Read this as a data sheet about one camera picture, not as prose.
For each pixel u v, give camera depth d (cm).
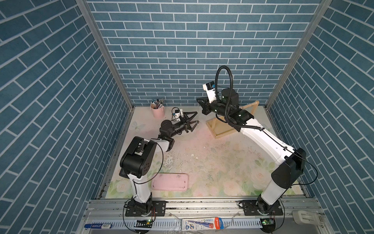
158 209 75
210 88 62
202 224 69
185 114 77
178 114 82
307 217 70
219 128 102
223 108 57
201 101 72
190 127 84
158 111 108
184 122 76
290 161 44
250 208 74
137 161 50
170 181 81
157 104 104
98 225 68
